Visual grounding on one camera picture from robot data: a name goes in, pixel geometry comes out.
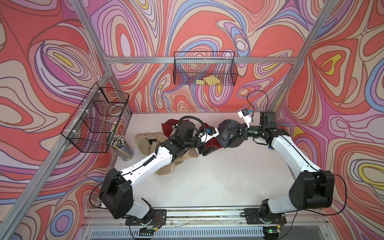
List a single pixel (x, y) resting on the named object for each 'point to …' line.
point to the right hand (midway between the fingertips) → (229, 134)
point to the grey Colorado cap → (227, 134)
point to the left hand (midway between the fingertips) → (217, 141)
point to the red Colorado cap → (214, 142)
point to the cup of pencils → (125, 152)
